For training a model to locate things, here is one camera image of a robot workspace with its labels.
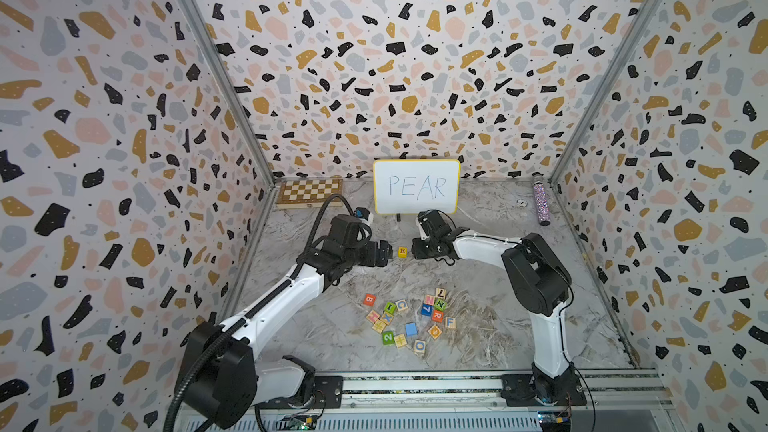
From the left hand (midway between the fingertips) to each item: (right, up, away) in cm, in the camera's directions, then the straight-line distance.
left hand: (381, 245), depth 83 cm
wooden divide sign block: (0, -22, 0) cm, 23 cm away
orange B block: (-4, -17, +6) cm, 19 cm away
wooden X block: (+1, -21, +2) cm, 21 cm away
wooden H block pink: (-3, -21, +2) cm, 21 cm away
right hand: (+10, -4, +17) cm, 20 cm away
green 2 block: (+2, -25, -2) cm, 25 cm away
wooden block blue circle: (+10, -27, -2) cm, 29 cm away
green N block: (+17, -18, +4) cm, 25 cm away
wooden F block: (+19, -22, +2) cm, 30 cm away
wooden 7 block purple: (+17, -15, +7) cm, 24 cm away
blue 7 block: (+13, -19, +4) cm, 24 cm away
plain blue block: (+8, -24, 0) cm, 25 cm away
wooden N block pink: (+14, -17, +6) cm, 23 cm away
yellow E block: (+6, -4, +15) cm, 16 cm away
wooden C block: (+5, -18, +5) cm, 20 cm away
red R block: (+16, -21, +2) cm, 26 cm away
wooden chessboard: (-30, +16, +31) cm, 46 cm away
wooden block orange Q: (+15, -24, 0) cm, 29 cm away
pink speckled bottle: (+58, +12, +29) cm, 66 cm away
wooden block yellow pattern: (+5, -26, -2) cm, 27 cm away
